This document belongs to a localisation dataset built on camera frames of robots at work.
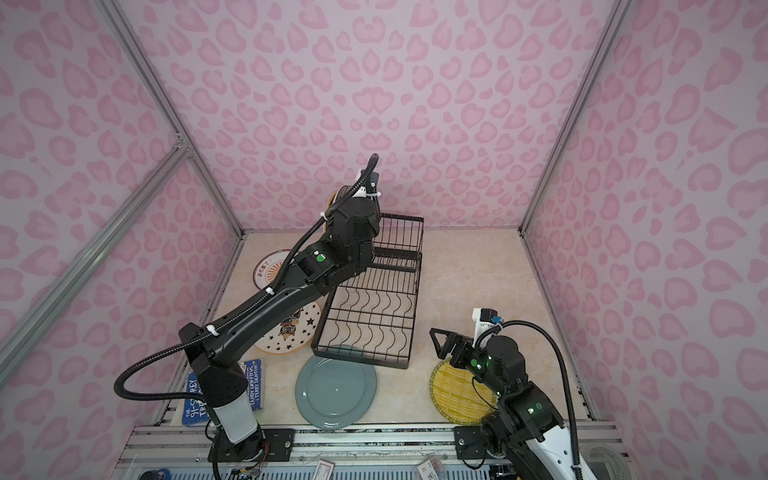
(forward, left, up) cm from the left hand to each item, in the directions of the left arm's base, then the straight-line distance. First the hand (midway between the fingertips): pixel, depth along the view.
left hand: (349, 192), depth 67 cm
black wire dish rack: (-9, -2, -41) cm, 42 cm away
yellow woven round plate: (-32, -26, -44) cm, 60 cm away
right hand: (-23, -20, -25) cm, 40 cm away
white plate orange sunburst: (+13, +36, -44) cm, 58 cm away
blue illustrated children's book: (-35, +42, -42) cm, 69 cm away
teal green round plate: (-31, +8, -43) cm, 53 cm away
